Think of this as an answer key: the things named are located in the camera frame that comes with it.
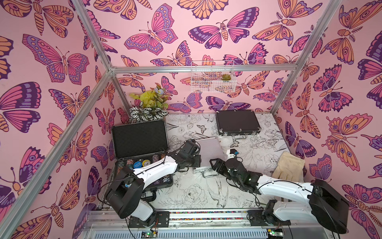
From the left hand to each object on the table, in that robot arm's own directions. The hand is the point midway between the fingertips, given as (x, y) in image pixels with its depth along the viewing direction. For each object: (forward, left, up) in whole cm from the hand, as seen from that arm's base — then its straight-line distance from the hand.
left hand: (200, 159), depth 87 cm
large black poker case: (+9, +40, +1) cm, 41 cm away
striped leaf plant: (+22, +32, +15) cm, 42 cm away
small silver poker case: (+9, -7, -3) cm, 11 cm away
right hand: (-3, -7, +3) cm, 8 cm away
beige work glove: (-2, -55, -7) cm, 56 cm away
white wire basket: (+44, -9, +27) cm, 53 cm away
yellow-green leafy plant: (+40, +32, +13) cm, 53 cm away
